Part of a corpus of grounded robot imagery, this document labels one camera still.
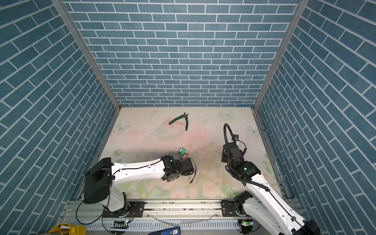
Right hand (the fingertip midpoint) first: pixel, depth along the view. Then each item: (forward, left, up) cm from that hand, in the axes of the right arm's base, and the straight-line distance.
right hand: (227, 148), depth 80 cm
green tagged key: (+3, +26, -14) cm, 30 cm away
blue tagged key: (+5, +28, -14) cm, 32 cm away
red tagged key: (+1, +25, -14) cm, 29 cm away
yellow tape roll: (-42, +70, -5) cm, 82 cm away
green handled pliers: (+35, +30, -13) cm, 48 cm away
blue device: (-38, +25, -11) cm, 47 cm away
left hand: (-11, +32, -8) cm, 34 cm away
